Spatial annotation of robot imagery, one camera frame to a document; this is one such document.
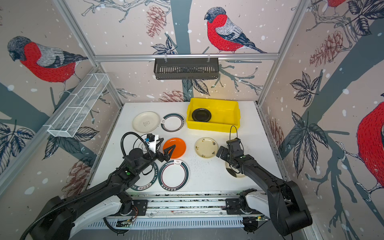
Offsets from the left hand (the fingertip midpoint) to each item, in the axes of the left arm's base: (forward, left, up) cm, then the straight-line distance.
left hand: (168, 143), depth 75 cm
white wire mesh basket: (+8, +48, +10) cm, 50 cm away
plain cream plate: (+30, +23, -20) cm, 43 cm away
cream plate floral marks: (+7, -21, -19) cm, 29 cm away
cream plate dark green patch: (-9, -35, -19) cm, 41 cm away
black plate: (+34, -19, -17) cm, 42 cm away
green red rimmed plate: (-10, -1, -19) cm, 22 cm away
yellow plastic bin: (+34, -37, -18) cm, 54 cm away
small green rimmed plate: (+28, +3, -19) cm, 34 cm away
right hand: (+1, -31, -17) cm, 35 cm away
